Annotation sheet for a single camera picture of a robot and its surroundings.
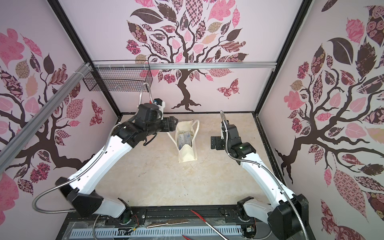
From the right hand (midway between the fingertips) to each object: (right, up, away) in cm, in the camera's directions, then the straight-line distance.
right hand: (220, 137), depth 80 cm
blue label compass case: (-23, -3, +13) cm, 26 cm away
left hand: (-26, +8, -8) cm, 28 cm away
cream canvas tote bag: (-19, -11, +11) cm, 24 cm away
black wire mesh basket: (-72, +45, +41) cm, 95 cm away
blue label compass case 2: (-19, -3, +14) cm, 24 cm away
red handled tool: (-11, -39, -9) cm, 41 cm away
